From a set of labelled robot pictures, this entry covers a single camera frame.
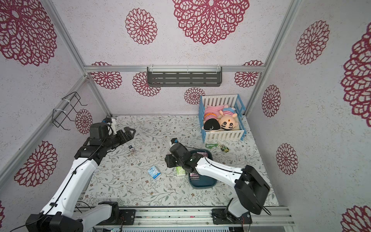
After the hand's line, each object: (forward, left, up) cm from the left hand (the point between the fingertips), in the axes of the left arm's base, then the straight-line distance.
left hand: (130, 134), depth 78 cm
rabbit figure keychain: (+4, +7, -22) cm, 24 cm away
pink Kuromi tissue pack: (-16, -35, -20) cm, 43 cm away
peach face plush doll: (+19, -58, -13) cm, 63 cm away
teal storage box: (-20, -40, -18) cm, 48 cm away
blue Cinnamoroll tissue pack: (-12, -11, -22) cm, 28 cm away
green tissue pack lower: (-12, -26, -22) cm, 36 cm away
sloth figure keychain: (+5, -57, -24) cm, 62 cm away
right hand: (-8, -22, -13) cm, 27 cm away
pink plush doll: (+35, -53, -16) cm, 66 cm away
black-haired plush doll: (+19, -47, -14) cm, 53 cm away
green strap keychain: (+9, -51, -26) cm, 58 cm away
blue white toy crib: (+39, -69, -12) cm, 80 cm away
